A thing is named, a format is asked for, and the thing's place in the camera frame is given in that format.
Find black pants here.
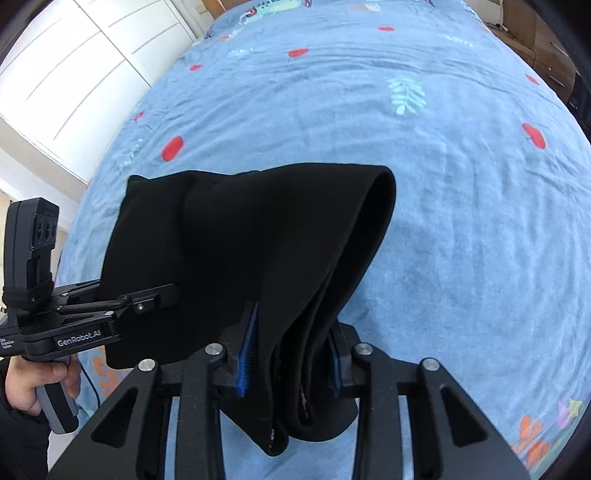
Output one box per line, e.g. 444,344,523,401
99,163,396,456

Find person's dark sleeve left forearm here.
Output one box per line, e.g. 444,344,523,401
0,359,50,480

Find person's left hand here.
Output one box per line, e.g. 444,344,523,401
5,355,81,417

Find blue patterned bed sheet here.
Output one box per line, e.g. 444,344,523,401
57,1,590,479

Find white wardrobe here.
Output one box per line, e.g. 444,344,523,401
1,0,213,181

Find brown wooden cabinet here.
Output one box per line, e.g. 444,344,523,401
492,0,577,103

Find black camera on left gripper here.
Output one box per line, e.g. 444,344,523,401
2,197,59,312

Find grey gripper handle left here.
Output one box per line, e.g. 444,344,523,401
35,380,79,435

